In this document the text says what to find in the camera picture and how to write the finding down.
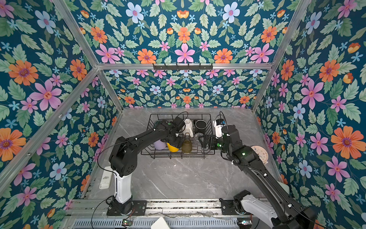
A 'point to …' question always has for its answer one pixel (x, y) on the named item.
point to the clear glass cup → (199, 137)
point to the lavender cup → (160, 145)
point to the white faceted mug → (188, 127)
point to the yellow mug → (172, 148)
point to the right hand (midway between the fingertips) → (205, 136)
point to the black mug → (200, 126)
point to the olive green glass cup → (187, 146)
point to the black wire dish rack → (198, 149)
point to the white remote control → (106, 179)
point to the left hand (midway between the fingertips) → (177, 140)
